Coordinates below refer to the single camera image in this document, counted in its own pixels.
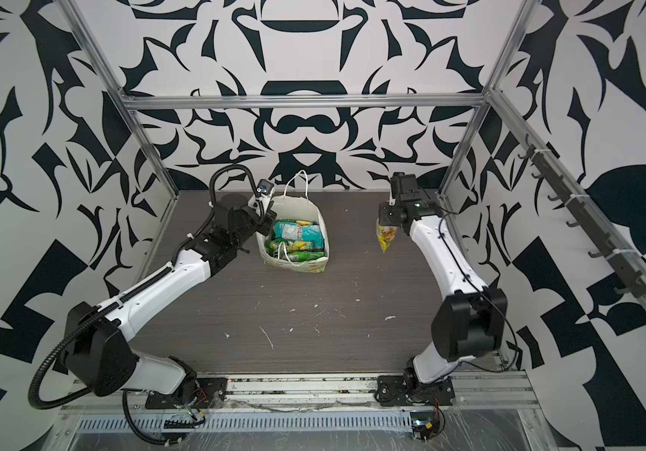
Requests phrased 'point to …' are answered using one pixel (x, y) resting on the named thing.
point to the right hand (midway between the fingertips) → (393, 208)
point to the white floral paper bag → (295, 208)
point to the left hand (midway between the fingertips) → (269, 194)
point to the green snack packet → (292, 251)
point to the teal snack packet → (297, 232)
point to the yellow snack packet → (385, 235)
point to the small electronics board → (422, 425)
